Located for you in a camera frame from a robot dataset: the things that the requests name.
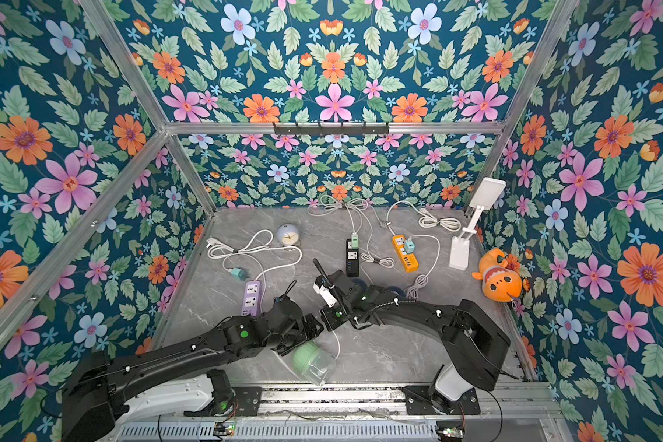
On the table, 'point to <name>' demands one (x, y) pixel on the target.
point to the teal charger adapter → (409, 246)
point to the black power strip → (352, 260)
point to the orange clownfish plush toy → (501, 282)
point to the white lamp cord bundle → (450, 224)
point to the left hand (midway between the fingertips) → (322, 337)
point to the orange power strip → (409, 260)
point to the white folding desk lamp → (485, 195)
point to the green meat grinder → (312, 362)
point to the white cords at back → (329, 204)
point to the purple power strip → (251, 298)
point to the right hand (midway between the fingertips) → (326, 311)
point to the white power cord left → (215, 246)
